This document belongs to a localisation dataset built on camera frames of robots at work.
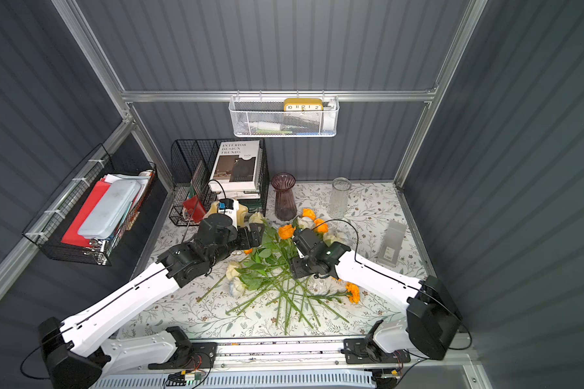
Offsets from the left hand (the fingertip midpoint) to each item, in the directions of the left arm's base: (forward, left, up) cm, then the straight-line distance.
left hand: (254, 227), depth 72 cm
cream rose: (+17, +3, -18) cm, 24 cm away
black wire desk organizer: (+50, +37, -16) cm, 64 cm away
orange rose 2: (+23, -18, -23) cm, 37 cm away
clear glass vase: (+23, -30, -13) cm, 40 cm away
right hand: (-4, -15, -16) cm, 22 cm away
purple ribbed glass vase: (+24, -8, -18) cm, 31 cm away
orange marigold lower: (-12, -32, -22) cm, 40 cm away
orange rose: (+12, -9, -21) cm, 26 cm away
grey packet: (+10, -52, -25) cm, 59 cm away
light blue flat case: (+3, +42, +5) cm, 43 cm away
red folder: (-5, +49, +3) cm, 50 cm away
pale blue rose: (+15, -16, -19) cm, 29 cm away
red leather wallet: (+23, +30, -17) cm, 41 cm away
